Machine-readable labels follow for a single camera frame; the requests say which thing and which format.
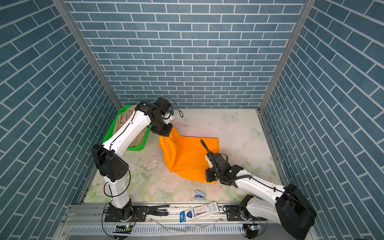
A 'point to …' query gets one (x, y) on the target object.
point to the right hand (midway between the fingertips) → (203, 171)
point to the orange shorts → (186, 155)
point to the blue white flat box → (198, 212)
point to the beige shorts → (123, 117)
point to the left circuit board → (126, 229)
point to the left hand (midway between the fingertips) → (168, 134)
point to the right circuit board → (254, 227)
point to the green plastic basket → (109, 132)
